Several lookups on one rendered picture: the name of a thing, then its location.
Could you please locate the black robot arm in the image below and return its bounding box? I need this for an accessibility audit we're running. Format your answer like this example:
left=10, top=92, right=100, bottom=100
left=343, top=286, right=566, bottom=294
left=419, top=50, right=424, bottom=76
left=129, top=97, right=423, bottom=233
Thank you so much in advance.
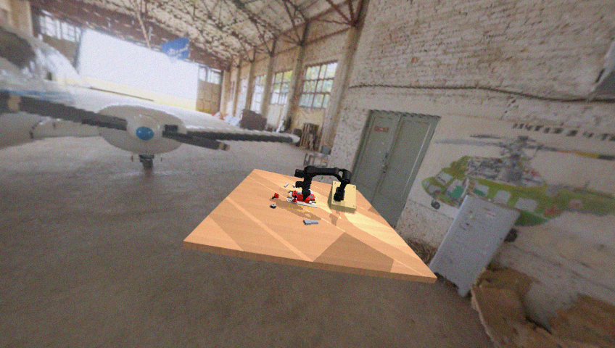
left=294, top=165, right=352, bottom=202

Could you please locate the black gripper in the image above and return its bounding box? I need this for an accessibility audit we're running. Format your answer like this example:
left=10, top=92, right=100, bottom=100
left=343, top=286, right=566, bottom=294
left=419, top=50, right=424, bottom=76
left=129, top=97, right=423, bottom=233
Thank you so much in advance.
left=302, top=179, right=312, bottom=201

